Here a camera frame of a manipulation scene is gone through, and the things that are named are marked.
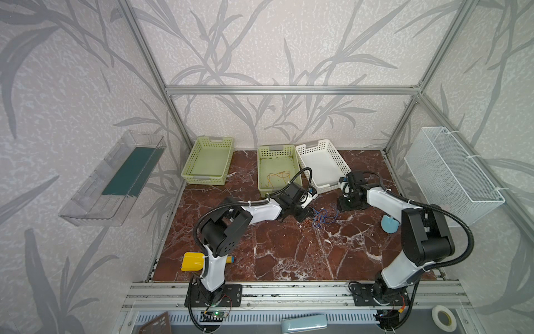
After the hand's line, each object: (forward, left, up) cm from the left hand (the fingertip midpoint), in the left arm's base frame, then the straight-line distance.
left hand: (310, 205), depth 93 cm
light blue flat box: (-43, +6, +1) cm, 43 cm away
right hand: (+4, -16, -1) cm, 16 cm away
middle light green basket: (+28, +15, -6) cm, 33 cm away
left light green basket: (+28, +54, -5) cm, 61 cm away
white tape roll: (-43, -43, -2) cm, 61 cm away
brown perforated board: (-43, +54, -4) cm, 69 cm away
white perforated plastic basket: (+27, -11, -4) cm, 29 cm away
